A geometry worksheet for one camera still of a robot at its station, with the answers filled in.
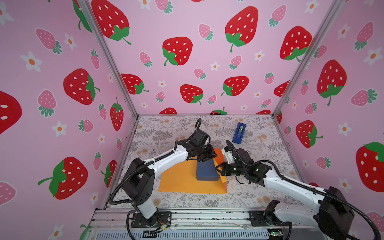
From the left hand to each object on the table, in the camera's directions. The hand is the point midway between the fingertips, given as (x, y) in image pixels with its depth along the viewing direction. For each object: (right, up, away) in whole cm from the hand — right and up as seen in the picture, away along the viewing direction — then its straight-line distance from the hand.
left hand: (217, 156), depth 82 cm
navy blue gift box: (-6, -8, -2) cm, 10 cm away
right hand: (-2, -6, -3) cm, 7 cm away
